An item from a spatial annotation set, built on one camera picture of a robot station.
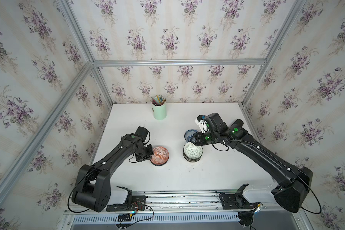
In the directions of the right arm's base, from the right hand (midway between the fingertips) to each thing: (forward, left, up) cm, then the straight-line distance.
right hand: (195, 139), depth 75 cm
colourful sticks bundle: (+37, +24, -8) cm, 45 cm away
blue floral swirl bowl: (-9, +20, -15) cm, 26 cm away
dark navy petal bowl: (-6, +1, -14) cm, 15 cm away
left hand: (-5, +23, -14) cm, 28 cm away
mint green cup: (+31, +23, -14) cm, 41 cm away
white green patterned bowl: (-1, 0, -15) cm, 15 cm away
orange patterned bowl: (-1, +20, -18) cm, 27 cm away
